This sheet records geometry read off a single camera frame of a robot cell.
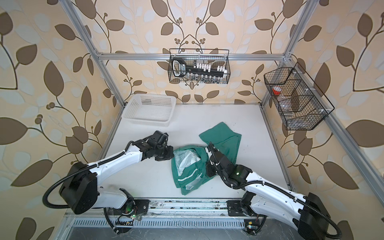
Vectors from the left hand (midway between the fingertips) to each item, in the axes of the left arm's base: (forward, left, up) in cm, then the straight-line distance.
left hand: (176, 154), depth 84 cm
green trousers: (-6, -8, +2) cm, 10 cm away
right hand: (-6, -17, +1) cm, 18 cm away
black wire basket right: (+16, -64, +24) cm, 70 cm away
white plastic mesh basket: (+43, +25, -10) cm, 50 cm away
